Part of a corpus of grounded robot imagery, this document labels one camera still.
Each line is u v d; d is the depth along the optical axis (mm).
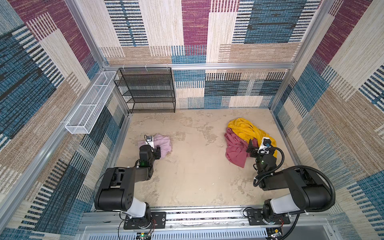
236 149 946
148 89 1089
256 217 740
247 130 972
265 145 741
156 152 856
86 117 715
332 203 421
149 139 822
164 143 956
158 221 731
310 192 445
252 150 806
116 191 453
